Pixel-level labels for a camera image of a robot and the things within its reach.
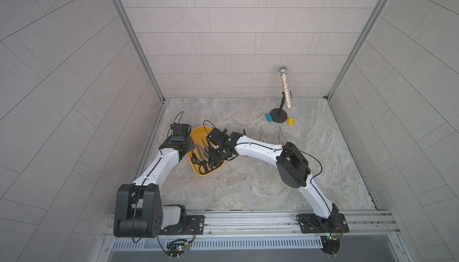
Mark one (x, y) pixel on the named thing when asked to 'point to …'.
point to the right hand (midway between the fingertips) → (212, 158)
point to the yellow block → (291, 121)
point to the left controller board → (176, 247)
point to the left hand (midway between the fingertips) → (189, 141)
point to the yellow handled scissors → (244, 131)
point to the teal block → (269, 119)
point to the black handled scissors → (204, 168)
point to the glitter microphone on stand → (278, 116)
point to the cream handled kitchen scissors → (262, 138)
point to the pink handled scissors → (281, 139)
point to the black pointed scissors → (208, 156)
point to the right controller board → (330, 244)
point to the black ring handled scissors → (195, 160)
